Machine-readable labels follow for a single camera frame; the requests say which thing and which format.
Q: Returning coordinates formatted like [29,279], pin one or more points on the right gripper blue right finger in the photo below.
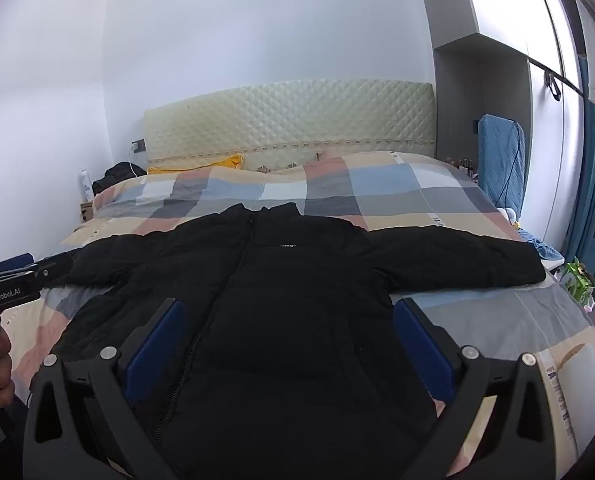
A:
[496,421]

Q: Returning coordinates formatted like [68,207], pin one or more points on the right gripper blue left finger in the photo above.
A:
[81,422]

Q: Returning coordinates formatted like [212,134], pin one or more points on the black puffer jacket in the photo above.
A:
[287,364]

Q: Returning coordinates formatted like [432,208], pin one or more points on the black clothes pile on nightstand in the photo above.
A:
[122,171]

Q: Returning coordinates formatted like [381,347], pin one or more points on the wooden nightstand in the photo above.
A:
[86,212]

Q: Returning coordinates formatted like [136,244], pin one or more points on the plaid checkered duvet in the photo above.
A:
[377,190]

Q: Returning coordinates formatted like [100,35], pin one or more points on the white spray bottle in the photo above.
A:
[86,185]

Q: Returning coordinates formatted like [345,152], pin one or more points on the green white package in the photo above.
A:
[578,283]

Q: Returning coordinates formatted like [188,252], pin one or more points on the blue curtain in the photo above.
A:
[580,241]

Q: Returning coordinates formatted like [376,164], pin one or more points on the yellow pillow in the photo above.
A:
[234,161]

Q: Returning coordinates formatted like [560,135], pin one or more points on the blue quilted chair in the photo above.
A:
[502,161]

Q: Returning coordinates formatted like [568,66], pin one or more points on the cream quilted headboard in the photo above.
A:
[293,122]

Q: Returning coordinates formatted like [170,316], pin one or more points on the grey wardrobe cabinet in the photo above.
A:
[474,76]

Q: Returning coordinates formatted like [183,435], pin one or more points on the wall power socket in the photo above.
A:
[138,147]

